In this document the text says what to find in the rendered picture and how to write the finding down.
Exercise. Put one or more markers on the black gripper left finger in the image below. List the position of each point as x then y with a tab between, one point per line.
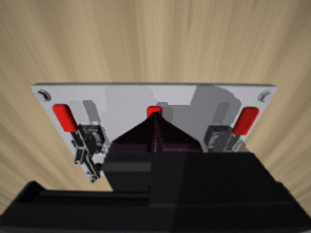
140	137

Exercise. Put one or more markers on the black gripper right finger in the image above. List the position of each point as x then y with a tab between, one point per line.
169	138

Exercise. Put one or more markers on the light grey flat plate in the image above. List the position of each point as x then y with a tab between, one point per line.
118	107

